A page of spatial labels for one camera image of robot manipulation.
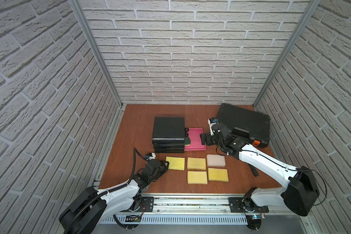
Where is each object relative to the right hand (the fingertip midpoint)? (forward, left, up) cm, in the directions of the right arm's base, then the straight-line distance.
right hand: (209, 133), depth 84 cm
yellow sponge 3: (-12, +8, -15) cm, 21 cm away
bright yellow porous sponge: (-11, +21, -15) cm, 28 cm away
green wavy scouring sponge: (+3, +12, -12) cm, 18 cm away
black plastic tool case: (+11, -35, -12) cm, 38 cm away
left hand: (-11, +24, -12) cm, 29 cm away
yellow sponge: (-19, -4, -16) cm, 25 cm away
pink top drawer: (+6, +11, -6) cm, 14 cm away
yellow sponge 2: (-20, +9, -16) cm, 27 cm away
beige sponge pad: (-11, -4, -14) cm, 18 cm away
